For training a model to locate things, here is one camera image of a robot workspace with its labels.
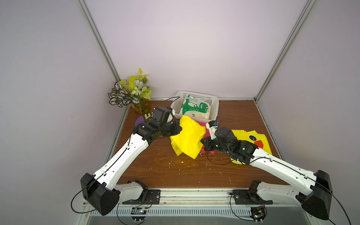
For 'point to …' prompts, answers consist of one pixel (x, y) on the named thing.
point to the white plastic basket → (176, 105)
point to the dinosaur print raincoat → (194, 106)
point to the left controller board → (138, 210)
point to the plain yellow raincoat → (188, 141)
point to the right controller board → (258, 213)
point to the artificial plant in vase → (135, 91)
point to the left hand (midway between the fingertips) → (185, 128)
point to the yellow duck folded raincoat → (258, 139)
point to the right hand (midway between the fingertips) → (200, 138)
